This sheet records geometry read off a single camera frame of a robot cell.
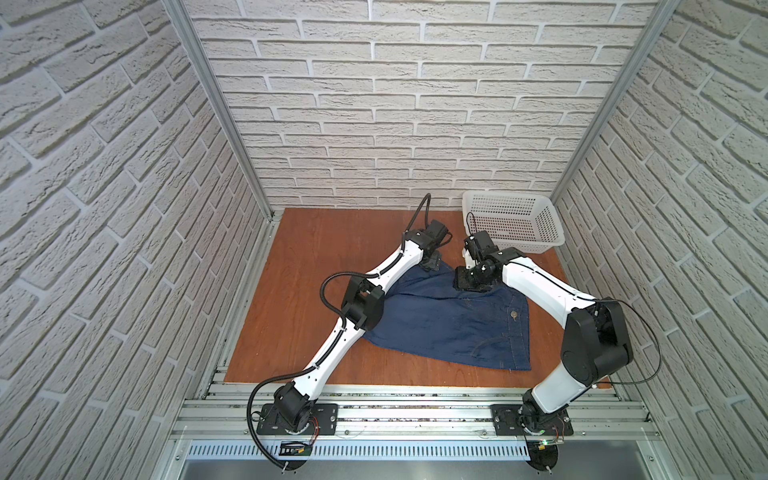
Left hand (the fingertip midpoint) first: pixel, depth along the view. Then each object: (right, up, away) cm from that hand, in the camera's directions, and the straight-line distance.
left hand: (426, 257), depth 105 cm
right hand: (+9, -7, -16) cm, 20 cm away
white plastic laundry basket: (+40, +14, +12) cm, 44 cm away
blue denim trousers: (-2, -16, -18) cm, 24 cm away
